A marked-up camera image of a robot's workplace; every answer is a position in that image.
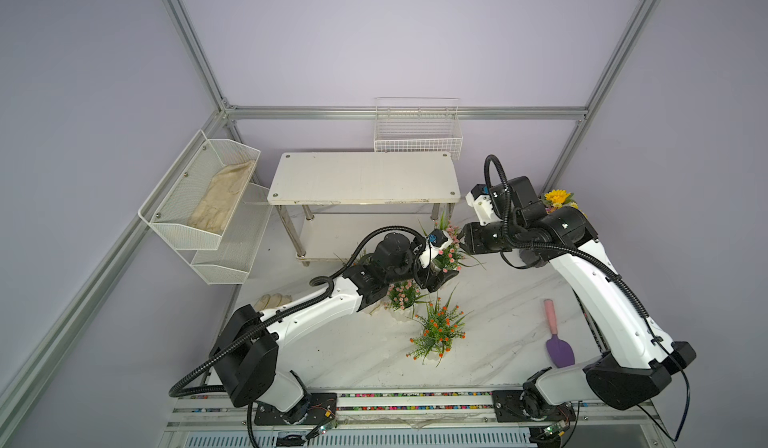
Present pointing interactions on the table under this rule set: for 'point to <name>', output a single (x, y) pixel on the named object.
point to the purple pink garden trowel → (559, 350)
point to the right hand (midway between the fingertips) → (463, 246)
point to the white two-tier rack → (333, 199)
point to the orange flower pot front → (443, 325)
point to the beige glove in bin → (225, 186)
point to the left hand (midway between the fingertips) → (444, 259)
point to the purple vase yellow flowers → (558, 199)
